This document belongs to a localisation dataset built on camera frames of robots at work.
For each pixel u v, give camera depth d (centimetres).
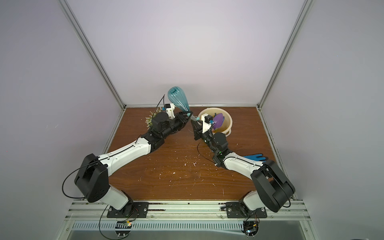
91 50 87
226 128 98
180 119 68
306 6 70
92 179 43
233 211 72
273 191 42
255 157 90
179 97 76
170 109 73
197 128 70
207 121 65
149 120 92
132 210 69
